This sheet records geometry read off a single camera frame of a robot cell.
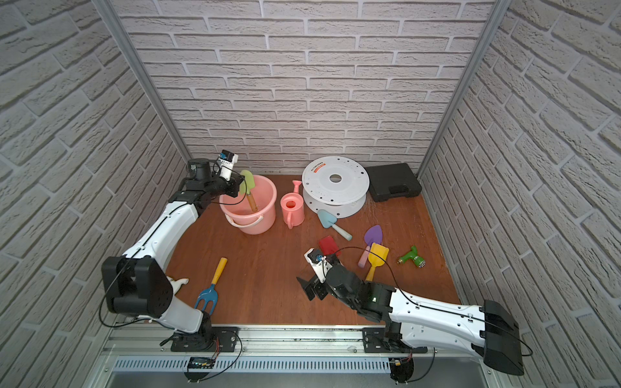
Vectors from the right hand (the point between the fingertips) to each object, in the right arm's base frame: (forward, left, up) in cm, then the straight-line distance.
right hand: (312, 267), depth 74 cm
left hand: (+33, +27, +12) cm, 44 cm away
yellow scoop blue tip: (+10, -26, -15) cm, 32 cm away
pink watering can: (+27, +7, -3) cm, 28 cm away
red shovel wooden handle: (+14, -7, -15) cm, 22 cm away
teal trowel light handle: (+27, -8, -14) cm, 32 cm away
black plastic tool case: (+48, -42, -13) cm, 65 cm away
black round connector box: (-27, -25, -16) cm, 40 cm away
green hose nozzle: (+5, -40, -12) cm, 42 cm away
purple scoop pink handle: (+18, -26, -14) cm, 35 cm away
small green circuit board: (-21, +36, -16) cm, 45 cm away
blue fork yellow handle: (-2, +36, -14) cm, 39 cm away
